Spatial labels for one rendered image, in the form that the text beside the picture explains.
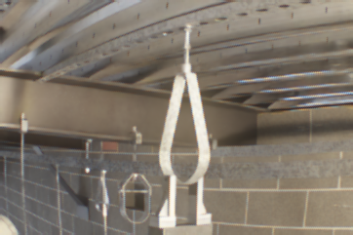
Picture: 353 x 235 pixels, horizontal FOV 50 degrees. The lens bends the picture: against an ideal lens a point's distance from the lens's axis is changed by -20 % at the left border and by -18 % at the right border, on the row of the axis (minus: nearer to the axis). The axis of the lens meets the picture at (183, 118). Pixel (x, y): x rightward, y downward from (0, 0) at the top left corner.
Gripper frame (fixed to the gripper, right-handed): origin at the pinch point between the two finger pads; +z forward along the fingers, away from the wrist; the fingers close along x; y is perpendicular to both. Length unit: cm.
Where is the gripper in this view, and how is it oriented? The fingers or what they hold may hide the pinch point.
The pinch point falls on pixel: (182, 185)
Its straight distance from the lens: 85.4
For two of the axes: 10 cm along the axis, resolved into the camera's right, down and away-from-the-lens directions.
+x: 7.4, 0.9, 6.7
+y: -6.7, 0.6, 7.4
